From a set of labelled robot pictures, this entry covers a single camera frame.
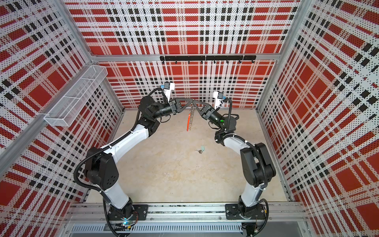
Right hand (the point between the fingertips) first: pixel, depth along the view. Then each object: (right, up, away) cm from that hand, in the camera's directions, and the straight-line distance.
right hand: (191, 102), depth 67 cm
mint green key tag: (+6, -27, +31) cm, 42 cm away
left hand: (+1, 0, -1) cm, 1 cm away
